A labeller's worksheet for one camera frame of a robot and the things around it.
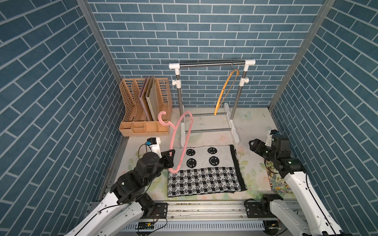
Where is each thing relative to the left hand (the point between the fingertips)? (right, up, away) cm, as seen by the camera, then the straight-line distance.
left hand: (180, 150), depth 67 cm
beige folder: (-19, +27, +20) cm, 38 cm away
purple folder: (-25, +29, +20) cm, 43 cm away
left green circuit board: (-18, -39, +5) cm, 43 cm away
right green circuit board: (+44, -37, +3) cm, 58 cm away
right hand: (+40, +1, +12) cm, 41 cm away
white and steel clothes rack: (+33, +15, +41) cm, 55 cm away
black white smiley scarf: (+13, -15, +17) cm, 26 cm away
